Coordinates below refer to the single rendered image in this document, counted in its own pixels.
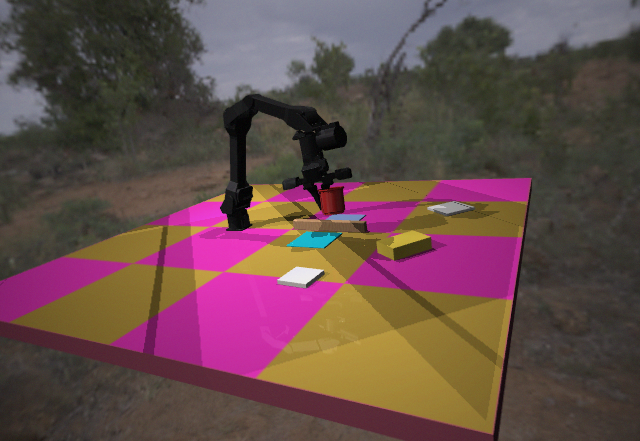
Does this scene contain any tan wooden plank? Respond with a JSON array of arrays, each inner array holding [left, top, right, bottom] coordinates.
[[293, 219, 367, 232]]

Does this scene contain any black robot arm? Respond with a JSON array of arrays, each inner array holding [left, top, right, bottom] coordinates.
[[220, 94, 347, 231]]

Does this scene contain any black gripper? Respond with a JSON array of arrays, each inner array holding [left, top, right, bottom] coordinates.
[[282, 152, 352, 210]]

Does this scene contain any yellow rectangular block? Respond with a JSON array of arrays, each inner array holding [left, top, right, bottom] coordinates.
[[376, 230, 432, 261]]

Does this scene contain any red cup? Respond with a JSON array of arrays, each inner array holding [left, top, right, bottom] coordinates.
[[317, 186, 345, 215]]

